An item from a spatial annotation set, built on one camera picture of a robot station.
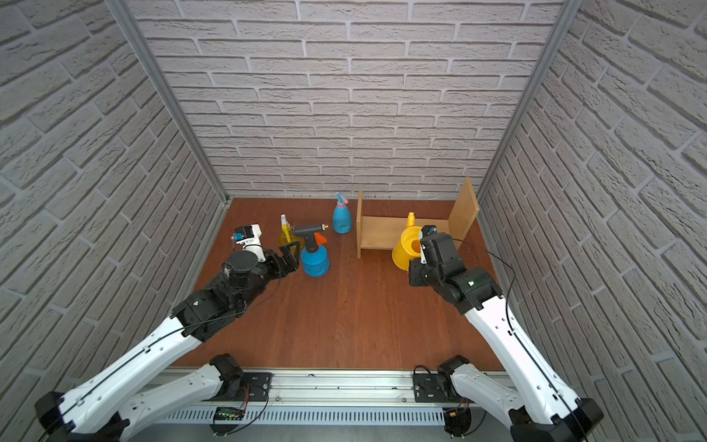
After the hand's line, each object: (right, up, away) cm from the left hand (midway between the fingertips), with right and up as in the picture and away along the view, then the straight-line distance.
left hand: (287, 239), depth 70 cm
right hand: (+33, -7, +3) cm, 33 cm away
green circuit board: (-16, -47, +2) cm, 50 cm away
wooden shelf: (+27, +1, +34) cm, 44 cm away
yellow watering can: (+32, -2, +1) cm, 32 cm away
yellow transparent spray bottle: (-5, 0, +20) cm, 20 cm away
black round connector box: (+45, -48, +1) cm, 66 cm away
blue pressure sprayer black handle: (+4, +2, +10) cm, 11 cm away
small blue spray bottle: (+12, +6, +34) cm, 36 cm away
